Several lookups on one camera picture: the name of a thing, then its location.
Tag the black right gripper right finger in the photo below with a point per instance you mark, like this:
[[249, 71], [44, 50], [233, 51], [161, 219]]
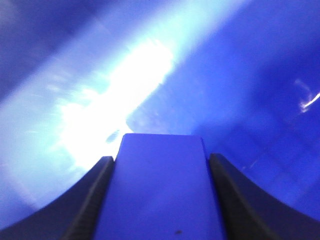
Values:
[[250, 212]]

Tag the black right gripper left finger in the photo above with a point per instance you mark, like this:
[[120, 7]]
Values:
[[75, 207]]

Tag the blue plastic bin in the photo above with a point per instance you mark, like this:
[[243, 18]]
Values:
[[237, 62]]

